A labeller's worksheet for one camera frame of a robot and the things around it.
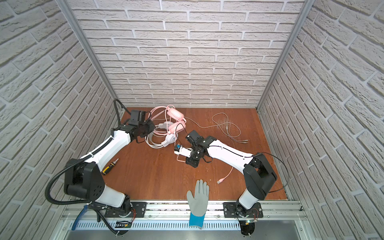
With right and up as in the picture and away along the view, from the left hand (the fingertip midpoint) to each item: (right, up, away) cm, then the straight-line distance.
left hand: (155, 123), depth 87 cm
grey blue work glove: (+26, -42, -12) cm, 51 cm away
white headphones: (+1, -4, +14) cm, 14 cm away
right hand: (+21, -21, -6) cm, 30 cm away
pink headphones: (+13, +2, -6) cm, 14 cm away
